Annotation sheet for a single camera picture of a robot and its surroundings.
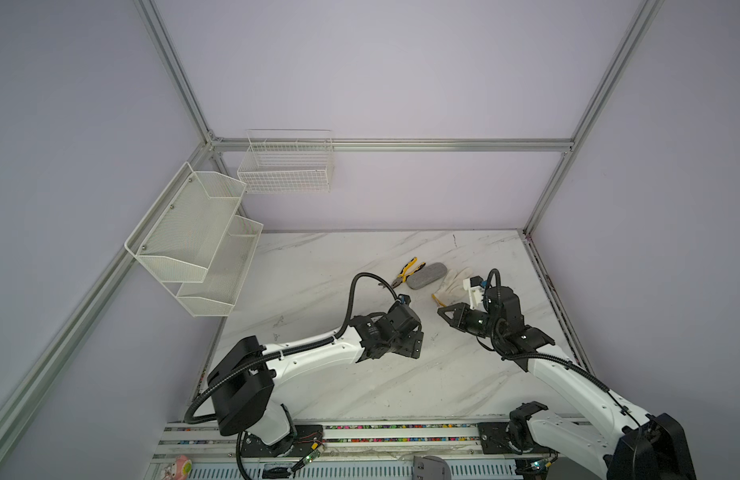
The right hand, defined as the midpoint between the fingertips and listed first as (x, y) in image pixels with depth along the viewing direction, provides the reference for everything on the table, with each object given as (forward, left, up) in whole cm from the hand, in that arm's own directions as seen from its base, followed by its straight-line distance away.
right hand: (437, 310), depth 79 cm
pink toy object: (-35, +61, -12) cm, 72 cm away
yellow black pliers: (+25, +7, -16) cm, 30 cm away
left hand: (-6, +9, -6) cm, 12 cm away
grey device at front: (-33, +3, -16) cm, 37 cm away
